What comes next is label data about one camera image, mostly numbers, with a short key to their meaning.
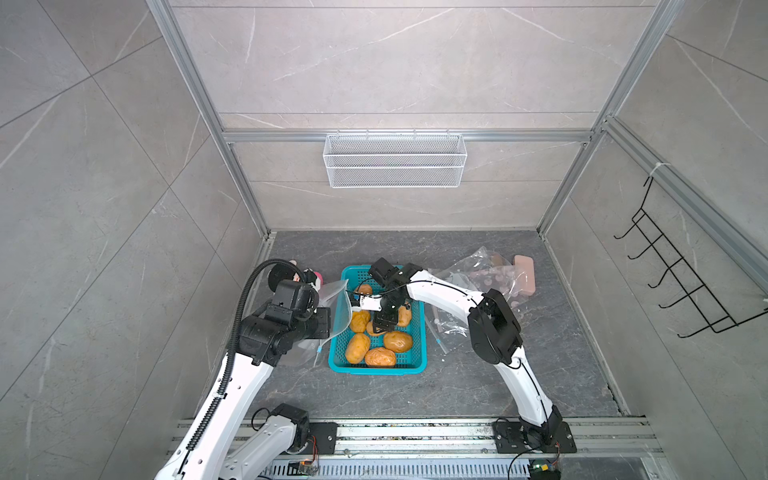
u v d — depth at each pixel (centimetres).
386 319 81
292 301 51
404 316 90
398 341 85
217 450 38
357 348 84
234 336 45
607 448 76
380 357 82
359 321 90
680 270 68
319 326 62
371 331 87
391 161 101
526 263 108
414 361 85
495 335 56
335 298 72
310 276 62
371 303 82
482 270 101
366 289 96
